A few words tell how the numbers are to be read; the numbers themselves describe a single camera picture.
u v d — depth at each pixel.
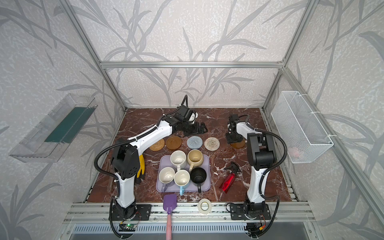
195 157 0.91
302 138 0.61
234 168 0.91
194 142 0.99
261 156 0.54
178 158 0.91
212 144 0.99
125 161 0.50
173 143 1.00
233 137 0.85
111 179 0.84
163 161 0.93
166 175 0.84
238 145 0.99
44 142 0.63
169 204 0.75
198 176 0.84
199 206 0.76
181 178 0.83
